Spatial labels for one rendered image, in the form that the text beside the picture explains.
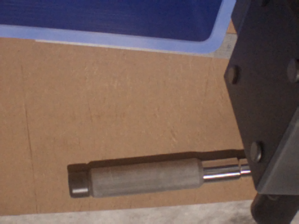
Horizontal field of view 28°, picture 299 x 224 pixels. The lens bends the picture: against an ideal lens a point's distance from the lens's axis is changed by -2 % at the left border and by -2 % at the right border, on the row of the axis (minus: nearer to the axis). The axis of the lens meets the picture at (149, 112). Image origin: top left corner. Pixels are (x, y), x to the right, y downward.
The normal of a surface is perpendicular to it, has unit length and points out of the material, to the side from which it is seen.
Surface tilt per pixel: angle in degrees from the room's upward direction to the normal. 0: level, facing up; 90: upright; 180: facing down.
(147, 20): 90
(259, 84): 90
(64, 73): 0
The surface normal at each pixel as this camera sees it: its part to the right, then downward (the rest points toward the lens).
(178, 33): 0.20, -0.70
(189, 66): 0.11, 0.71
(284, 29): -0.97, -0.07
